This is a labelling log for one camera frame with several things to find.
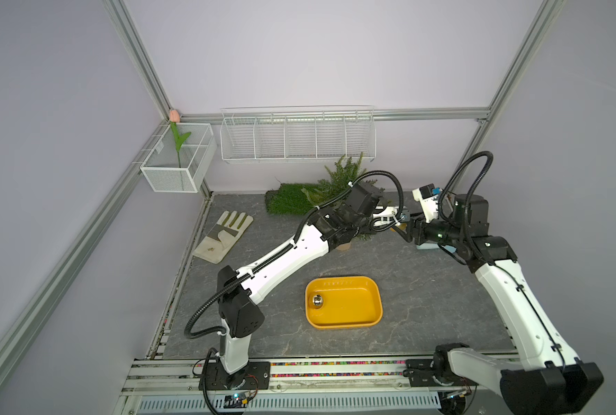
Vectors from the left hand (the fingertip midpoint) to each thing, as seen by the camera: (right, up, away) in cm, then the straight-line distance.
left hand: (374, 203), depth 73 cm
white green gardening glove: (-56, -12, +33) cm, 66 cm away
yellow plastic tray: (-6, -33, +15) cm, 37 cm away
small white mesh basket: (-64, +12, +6) cm, 66 cm away
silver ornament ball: (-16, -31, +11) cm, 37 cm away
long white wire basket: (-24, +28, +25) cm, 44 cm away
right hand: (+7, -4, 0) cm, 8 cm away
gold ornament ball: (+7, -6, -4) cm, 10 cm away
